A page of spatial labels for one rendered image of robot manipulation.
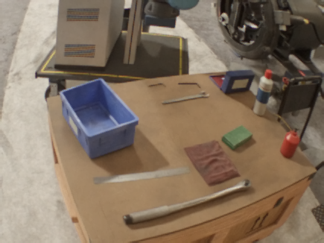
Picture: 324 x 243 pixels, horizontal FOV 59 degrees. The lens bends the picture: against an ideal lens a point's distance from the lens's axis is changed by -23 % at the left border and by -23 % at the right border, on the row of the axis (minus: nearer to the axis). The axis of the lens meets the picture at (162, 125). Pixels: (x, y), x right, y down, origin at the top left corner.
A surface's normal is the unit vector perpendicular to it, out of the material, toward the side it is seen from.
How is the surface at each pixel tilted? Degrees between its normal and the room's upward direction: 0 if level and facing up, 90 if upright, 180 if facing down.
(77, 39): 90
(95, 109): 0
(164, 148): 0
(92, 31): 90
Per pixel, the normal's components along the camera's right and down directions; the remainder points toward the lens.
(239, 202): 0.12, -0.77
